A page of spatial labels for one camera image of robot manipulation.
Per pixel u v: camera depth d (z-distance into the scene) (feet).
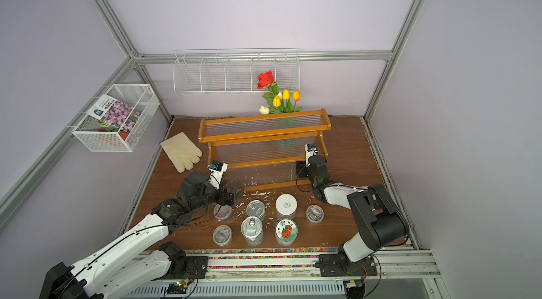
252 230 2.34
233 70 3.26
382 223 1.49
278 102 2.82
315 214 2.65
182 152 3.43
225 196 2.25
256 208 2.71
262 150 3.39
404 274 2.42
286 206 2.59
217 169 2.27
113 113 2.41
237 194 2.36
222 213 2.65
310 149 2.65
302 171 2.60
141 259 1.89
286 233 2.42
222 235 2.48
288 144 3.32
